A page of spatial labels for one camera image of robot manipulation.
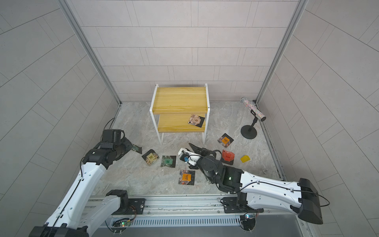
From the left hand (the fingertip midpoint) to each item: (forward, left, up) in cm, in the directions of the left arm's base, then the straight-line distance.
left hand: (133, 141), depth 79 cm
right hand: (-7, -31, +8) cm, 32 cm away
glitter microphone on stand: (+15, -69, -11) cm, 72 cm away
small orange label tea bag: (+8, -53, -12) cm, 55 cm away
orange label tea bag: (-14, -29, -13) cm, 35 cm away
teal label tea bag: (-3, -2, -2) cm, 4 cm away
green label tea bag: (-5, -18, -14) cm, 23 cm away
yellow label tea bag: (-3, -7, -13) cm, 15 cm away
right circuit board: (-34, -58, -13) cm, 69 cm away
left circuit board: (-35, -1, -12) cm, 37 cm away
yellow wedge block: (-4, -63, -11) cm, 64 cm away
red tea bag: (-3, -53, -12) cm, 55 cm away
